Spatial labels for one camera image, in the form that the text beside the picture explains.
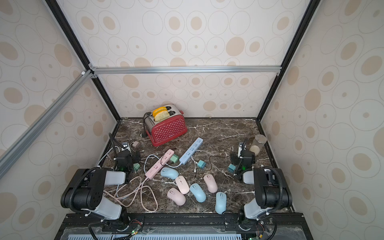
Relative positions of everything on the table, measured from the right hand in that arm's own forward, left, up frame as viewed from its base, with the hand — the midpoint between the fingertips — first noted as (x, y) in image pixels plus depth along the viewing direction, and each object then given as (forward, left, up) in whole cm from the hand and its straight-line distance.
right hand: (242, 151), depth 94 cm
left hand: (-3, +70, +4) cm, 70 cm away
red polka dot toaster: (+6, +53, +8) cm, 54 cm away
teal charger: (-9, +26, -2) cm, 28 cm away
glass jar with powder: (+1, -8, +8) cm, 11 cm away
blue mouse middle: (-26, +27, -3) cm, 38 cm away
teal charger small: (-10, +7, -3) cm, 13 cm away
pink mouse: (-22, +36, -3) cm, 43 cm away
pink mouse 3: (-21, +19, -4) cm, 29 cm away
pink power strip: (-10, +51, -1) cm, 52 cm away
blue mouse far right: (-32, +15, -4) cm, 35 cm away
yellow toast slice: (+15, +52, +17) cm, 57 cm away
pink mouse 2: (-29, +39, -3) cm, 48 cm away
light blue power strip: (-5, +37, -2) cm, 37 cm away
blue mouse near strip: (-15, +45, -3) cm, 47 cm away
